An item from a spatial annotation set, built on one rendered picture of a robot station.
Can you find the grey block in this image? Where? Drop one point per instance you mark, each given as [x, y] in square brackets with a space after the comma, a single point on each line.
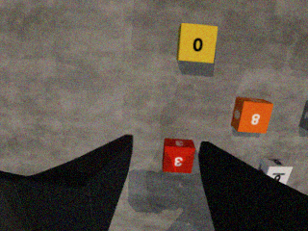
[304, 118]

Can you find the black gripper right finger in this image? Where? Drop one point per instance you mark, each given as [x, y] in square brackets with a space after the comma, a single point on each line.
[242, 198]

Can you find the white block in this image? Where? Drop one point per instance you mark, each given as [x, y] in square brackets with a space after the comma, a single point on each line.
[277, 168]

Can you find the yellow block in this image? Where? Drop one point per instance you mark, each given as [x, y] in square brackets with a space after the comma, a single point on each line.
[196, 43]

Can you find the red block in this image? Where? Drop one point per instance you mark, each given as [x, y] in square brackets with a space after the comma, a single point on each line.
[178, 156]

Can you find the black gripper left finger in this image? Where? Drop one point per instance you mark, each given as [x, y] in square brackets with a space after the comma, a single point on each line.
[79, 195]

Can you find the orange block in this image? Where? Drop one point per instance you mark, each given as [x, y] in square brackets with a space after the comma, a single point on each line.
[251, 115]

